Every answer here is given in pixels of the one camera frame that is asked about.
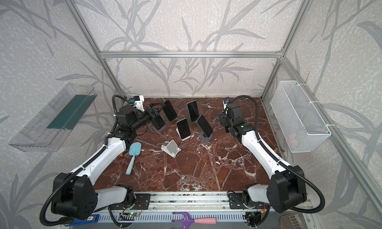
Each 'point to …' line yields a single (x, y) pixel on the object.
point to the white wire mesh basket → (302, 126)
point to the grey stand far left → (162, 128)
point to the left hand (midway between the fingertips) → (164, 102)
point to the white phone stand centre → (183, 139)
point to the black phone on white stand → (183, 128)
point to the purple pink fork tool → (188, 219)
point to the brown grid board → (291, 221)
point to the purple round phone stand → (204, 138)
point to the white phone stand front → (170, 148)
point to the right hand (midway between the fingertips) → (228, 108)
